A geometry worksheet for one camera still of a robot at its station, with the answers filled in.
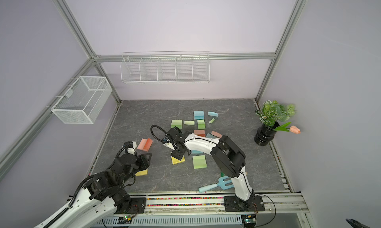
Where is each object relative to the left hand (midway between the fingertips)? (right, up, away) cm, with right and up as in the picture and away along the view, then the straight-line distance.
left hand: (149, 156), depth 75 cm
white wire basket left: (-41, +31, +9) cm, 52 cm away
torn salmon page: (+38, +8, +25) cm, 46 cm away
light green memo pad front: (+11, +15, +31) cm, 36 cm away
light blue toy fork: (+38, -16, +6) cm, 42 cm away
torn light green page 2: (+35, +17, +33) cm, 51 cm away
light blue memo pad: (+26, +21, +38) cm, 50 cm away
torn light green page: (+19, +16, +31) cm, 40 cm away
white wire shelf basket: (+18, +55, +28) cm, 64 cm away
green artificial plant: (+64, +23, +4) cm, 68 cm away
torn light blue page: (+37, +22, +37) cm, 57 cm away
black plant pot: (+65, +9, +14) cm, 67 cm away
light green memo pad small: (+27, +14, +30) cm, 43 cm away
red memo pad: (-8, +3, +17) cm, 19 cm away
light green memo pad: (+26, -7, +12) cm, 30 cm away
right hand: (+13, 0, +17) cm, 21 cm away
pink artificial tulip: (+71, +15, -4) cm, 73 cm away
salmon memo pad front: (+27, +9, +26) cm, 39 cm away
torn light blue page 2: (+32, +7, +25) cm, 41 cm away
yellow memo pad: (+13, -5, +10) cm, 17 cm away
